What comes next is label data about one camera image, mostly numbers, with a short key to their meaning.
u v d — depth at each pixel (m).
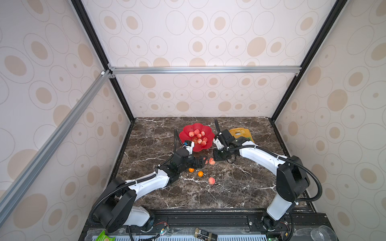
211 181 0.85
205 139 1.04
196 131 1.09
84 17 0.70
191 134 1.06
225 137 0.70
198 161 0.74
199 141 1.03
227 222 0.76
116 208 0.42
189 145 0.75
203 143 1.03
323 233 0.71
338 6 0.68
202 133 1.08
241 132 1.09
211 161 0.87
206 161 0.91
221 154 0.76
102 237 0.69
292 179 0.46
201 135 1.07
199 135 1.06
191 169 0.90
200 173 0.89
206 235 0.68
